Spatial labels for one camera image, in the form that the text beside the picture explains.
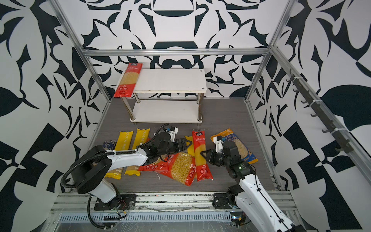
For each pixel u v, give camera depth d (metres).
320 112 0.55
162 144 0.65
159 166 0.81
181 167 0.82
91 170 0.46
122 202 0.73
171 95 1.23
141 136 0.96
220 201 0.74
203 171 0.71
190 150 0.80
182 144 0.74
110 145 0.92
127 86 0.76
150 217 0.65
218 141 0.73
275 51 0.84
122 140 0.94
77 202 0.76
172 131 0.79
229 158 0.60
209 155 0.68
